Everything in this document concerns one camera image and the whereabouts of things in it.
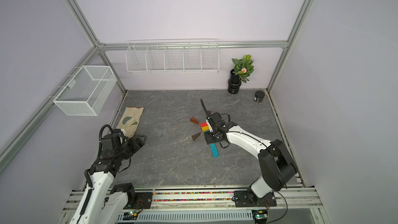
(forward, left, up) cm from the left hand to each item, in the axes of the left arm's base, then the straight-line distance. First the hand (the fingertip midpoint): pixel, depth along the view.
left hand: (143, 141), depth 80 cm
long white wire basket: (+50, -12, +18) cm, 54 cm away
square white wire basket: (+25, +30, +14) cm, 41 cm away
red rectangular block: (+16, -33, -14) cm, 39 cm away
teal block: (-3, -38, -12) cm, 40 cm away
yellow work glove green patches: (+22, +16, -12) cm, 29 cm away
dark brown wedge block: (+7, -27, -12) cm, 30 cm away
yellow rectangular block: (+12, -34, -13) cm, 38 cm away
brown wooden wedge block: (+24, -37, -11) cm, 45 cm away
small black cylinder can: (+34, -75, -9) cm, 83 cm away
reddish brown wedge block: (+19, -26, -12) cm, 34 cm away
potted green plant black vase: (+39, -60, +14) cm, 72 cm away
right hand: (+3, -36, -6) cm, 36 cm away
